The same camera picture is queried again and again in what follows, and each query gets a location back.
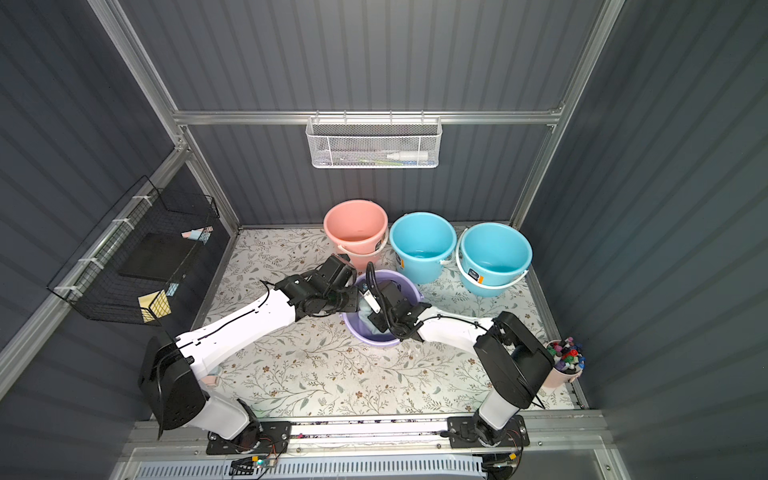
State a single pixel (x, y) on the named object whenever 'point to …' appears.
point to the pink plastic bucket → (359, 229)
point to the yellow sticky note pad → (154, 305)
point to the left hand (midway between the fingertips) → (361, 303)
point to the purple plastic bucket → (358, 323)
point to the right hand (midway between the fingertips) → (377, 306)
